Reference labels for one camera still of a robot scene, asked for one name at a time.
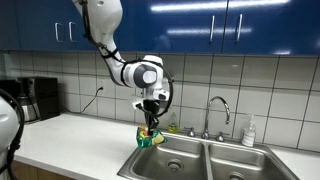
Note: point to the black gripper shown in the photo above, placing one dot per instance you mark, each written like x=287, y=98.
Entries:
x=152, y=108

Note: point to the green snack packet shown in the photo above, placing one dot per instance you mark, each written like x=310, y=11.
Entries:
x=146, y=141

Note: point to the stainless steel double sink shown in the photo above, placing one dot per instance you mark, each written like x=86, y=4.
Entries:
x=156, y=156

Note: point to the yellow dish soap bottle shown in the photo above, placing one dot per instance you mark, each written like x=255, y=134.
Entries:
x=173, y=126

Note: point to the chrome faucet knob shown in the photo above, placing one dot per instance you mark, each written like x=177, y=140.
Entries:
x=220, y=137
x=190, y=132

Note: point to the chrome gooseneck faucet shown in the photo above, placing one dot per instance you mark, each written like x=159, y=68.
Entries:
x=207, y=120

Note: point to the clear soap bottle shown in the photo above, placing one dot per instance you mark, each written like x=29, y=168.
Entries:
x=249, y=135

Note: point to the blue glossy cabinet door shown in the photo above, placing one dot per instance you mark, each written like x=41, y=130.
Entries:
x=128, y=26
x=180, y=20
x=30, y=23
x=283, y=26

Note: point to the black coffee maker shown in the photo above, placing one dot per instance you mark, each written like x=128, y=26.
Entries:
x=46, y=96

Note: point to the silver coffee carafe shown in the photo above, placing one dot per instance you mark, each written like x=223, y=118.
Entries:
x=28, y=110

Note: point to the wooden base cabinet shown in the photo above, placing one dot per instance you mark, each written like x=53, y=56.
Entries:
x=30, y=171

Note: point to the black boxy appliance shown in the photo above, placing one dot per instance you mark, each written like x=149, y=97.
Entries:
x=8, y=87

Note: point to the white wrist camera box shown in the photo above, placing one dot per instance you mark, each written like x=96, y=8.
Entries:
x=136, y=103

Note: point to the white wall power outlet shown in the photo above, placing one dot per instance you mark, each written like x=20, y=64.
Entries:
x=100, y=84

